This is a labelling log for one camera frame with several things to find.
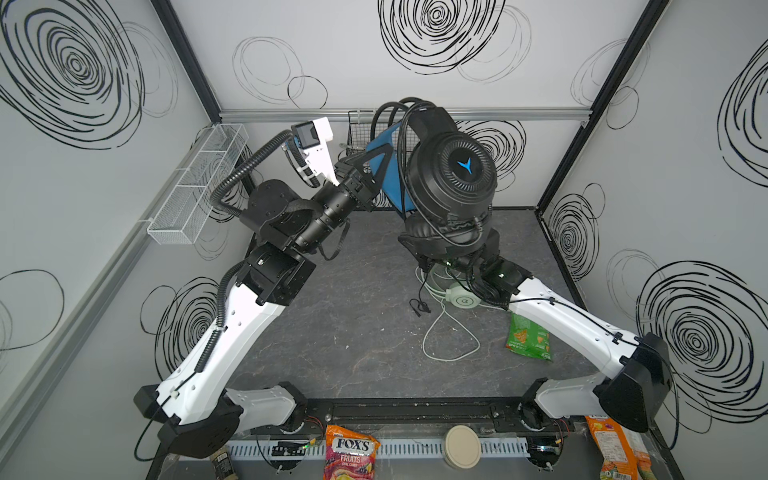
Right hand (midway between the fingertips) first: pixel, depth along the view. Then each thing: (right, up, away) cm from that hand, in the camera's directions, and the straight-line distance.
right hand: (398, 235), depth 68 cm
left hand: (-2, +13, -25) cm, 28 cm away
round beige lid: (+14, -46, -4) cm, 49 cm away
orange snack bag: (+50, -48, -2) cm, 70 cm away
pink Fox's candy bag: (-11, -49, -2) cm, 51 cm away
